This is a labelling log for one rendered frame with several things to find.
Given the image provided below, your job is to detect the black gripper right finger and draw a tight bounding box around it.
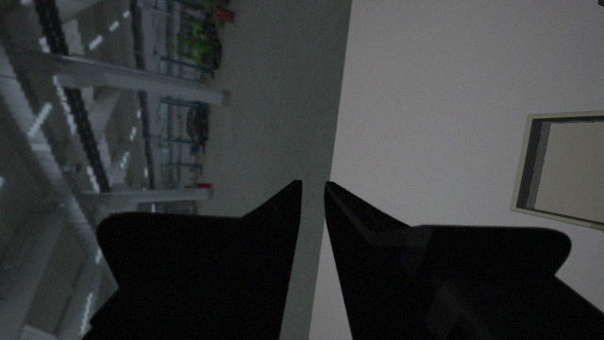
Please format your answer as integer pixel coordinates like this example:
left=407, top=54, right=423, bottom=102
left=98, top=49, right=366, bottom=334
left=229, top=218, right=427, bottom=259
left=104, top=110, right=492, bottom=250
left=324, top=181, right=572, bottom=340

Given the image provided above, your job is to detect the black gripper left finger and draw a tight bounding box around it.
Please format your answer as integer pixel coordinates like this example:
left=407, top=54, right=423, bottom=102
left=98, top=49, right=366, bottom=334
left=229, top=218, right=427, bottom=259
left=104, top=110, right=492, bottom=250
left=96, top=180, right=302, bottom=340

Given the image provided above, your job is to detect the shallow beige rectangular tray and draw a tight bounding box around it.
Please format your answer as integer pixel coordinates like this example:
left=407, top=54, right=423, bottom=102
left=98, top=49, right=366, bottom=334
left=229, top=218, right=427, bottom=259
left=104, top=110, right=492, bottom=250
left=510, top=110, right=604, bottom=231

